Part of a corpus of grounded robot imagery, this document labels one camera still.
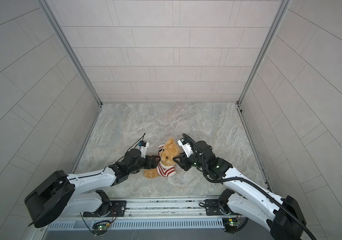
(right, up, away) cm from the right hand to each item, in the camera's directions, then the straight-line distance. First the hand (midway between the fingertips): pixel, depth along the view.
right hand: (175, 160), depth 72 cm
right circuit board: (+26, -28, -4) cm, 38 cm away
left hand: (-8, -2, +11) cm, 14 cm away
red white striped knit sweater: (-6, -7, +4) cm, 10 cm away
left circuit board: (-33, -28, -7) cm, 43 cm away
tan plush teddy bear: (-2, +5, 0) cm, 5 cm away
